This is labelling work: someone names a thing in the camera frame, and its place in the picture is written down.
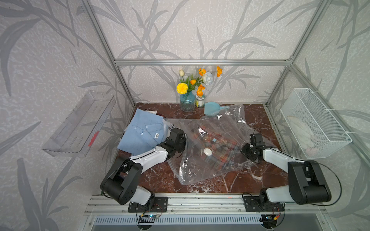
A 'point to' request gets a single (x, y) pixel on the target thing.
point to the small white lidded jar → (200, 101)
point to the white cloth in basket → (308, 141)
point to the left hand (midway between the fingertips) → (193, 141)
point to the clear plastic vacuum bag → (232, 123)
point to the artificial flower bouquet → (219, 71)
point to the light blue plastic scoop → (213, 109)
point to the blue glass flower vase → (187, 102)
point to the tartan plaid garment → (212, 147)
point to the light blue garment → (144, 131)
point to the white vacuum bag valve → (207, 151)
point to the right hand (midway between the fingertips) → (241, 150)
